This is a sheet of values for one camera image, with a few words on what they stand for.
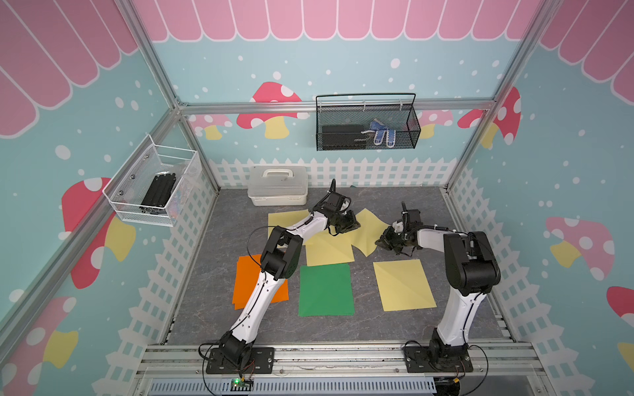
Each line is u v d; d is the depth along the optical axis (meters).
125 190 0.66
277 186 1.06
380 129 0.89
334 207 0.89
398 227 0.96
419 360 0.74
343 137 0.85
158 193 0.70
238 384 0.73
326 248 1.00
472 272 0.53
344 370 0.74
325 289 0.90
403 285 0.90
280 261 0.66
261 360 0.74
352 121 0.99
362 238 1.02
